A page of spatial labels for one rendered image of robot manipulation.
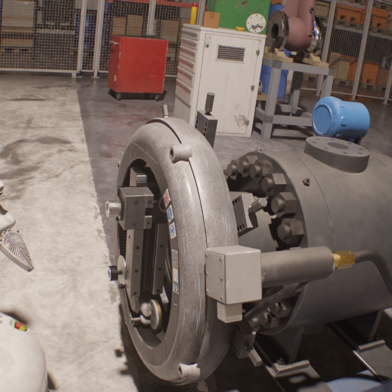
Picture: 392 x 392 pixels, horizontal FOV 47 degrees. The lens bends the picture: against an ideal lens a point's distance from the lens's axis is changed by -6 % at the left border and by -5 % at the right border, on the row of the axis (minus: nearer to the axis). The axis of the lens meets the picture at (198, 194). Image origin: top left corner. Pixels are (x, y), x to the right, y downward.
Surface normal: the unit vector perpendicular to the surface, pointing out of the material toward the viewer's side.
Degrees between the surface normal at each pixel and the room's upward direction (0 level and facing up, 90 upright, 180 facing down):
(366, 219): 52
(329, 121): 90
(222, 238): 57
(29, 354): 33
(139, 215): 88
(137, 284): 88
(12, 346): 1
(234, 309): 67
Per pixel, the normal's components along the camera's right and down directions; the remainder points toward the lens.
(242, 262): 0.39, 0.00
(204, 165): 0.28, -0.61
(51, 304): 0.12, -0.92
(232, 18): 0.27, 0.38
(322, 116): -0.92, 0.04
